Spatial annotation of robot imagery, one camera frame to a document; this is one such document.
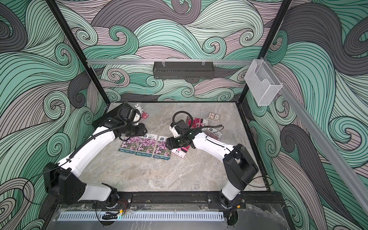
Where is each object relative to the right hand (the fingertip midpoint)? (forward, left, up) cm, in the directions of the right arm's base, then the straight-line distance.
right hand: (169, 145), depth 84 cm
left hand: (+5, +14, +9) cm, 18 cm away
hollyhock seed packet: (+1, -7, -10) cm, 12 cm away
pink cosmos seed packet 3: (+1, +6, -9) cm, 10 cm away
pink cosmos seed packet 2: (+6, +16, -9) cm, 20 cm away
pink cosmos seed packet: (+5, +28, -9) cm, 30 cm away
